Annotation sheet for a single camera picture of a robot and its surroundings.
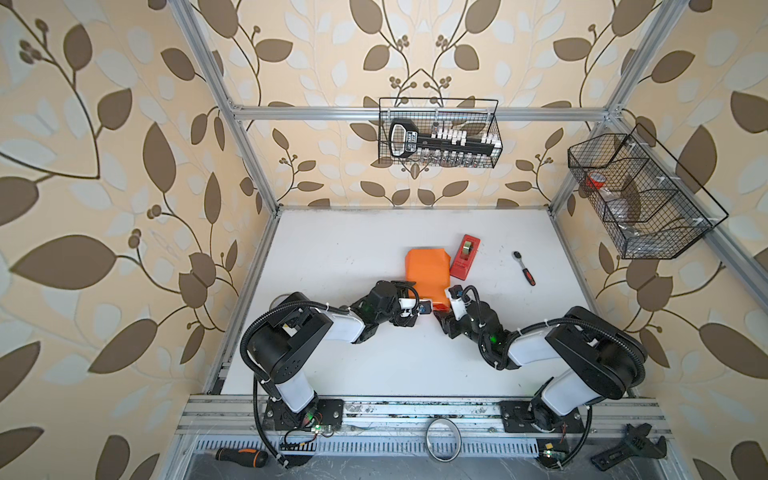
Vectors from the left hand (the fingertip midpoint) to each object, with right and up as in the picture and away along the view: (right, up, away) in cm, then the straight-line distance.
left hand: (416, 290), depth 90 cm
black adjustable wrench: (+51, -33, -20) cm, 64 cm away
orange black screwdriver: (-41, -34, -22) cm, 58 cm away
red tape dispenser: (+17, +9, +10) cm, 22 cm away
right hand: (+8, -6, +1) cm, 10 cm away
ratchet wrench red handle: (+37, +10, +15) cm, 41 cm away
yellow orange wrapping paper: (+5, +6, +6) cm, 10 cm away
